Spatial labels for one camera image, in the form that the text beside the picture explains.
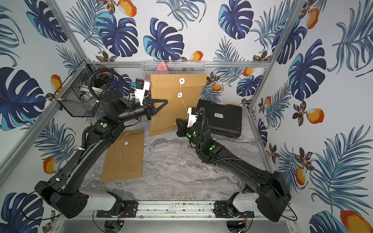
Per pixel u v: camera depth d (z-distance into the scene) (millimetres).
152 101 542
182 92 596
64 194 386
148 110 522
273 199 401
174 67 925
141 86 507
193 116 634
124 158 926
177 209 759
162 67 878
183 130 641
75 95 799
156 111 568
